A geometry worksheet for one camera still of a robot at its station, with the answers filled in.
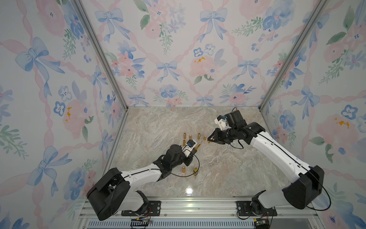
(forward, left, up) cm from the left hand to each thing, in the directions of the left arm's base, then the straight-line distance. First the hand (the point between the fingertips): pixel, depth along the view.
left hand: (195, 148), depth 82 cm
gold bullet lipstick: (0, -1, +3) cm, 3 cm away
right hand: (+2, -7, +8) cm, 11 cm away
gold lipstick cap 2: (+15, +2, -11) cm, 19 cm away
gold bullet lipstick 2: (+16, +6, -10) cm, 20 cm away
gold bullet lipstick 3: (+15, -4, -10) cm, 19 cm away
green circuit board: (-34, -34, -16) cm, 50 cm away
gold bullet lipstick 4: (-9, +7, -9) cm, 15 cm away
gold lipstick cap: (-1, -7, +9) cm, 11 cm away
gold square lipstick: (-7, -1, -13) cm, 15 cm away
